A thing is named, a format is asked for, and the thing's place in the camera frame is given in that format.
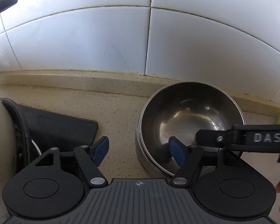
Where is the steel bowl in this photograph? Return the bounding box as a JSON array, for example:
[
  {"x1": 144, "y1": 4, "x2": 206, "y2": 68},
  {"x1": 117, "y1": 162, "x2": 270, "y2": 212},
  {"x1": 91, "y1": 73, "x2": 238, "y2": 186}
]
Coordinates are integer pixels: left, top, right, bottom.
[{"x1": 136, "y1": 81, "x2": 245, "y2": 178}]

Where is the black gas stove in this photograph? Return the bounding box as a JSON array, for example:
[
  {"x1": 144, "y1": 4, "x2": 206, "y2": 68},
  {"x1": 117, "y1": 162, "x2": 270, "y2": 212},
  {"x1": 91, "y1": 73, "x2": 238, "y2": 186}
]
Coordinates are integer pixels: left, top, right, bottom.
[{"x1": 0, "y1": 98, "x2": 99, "y2": 169}]

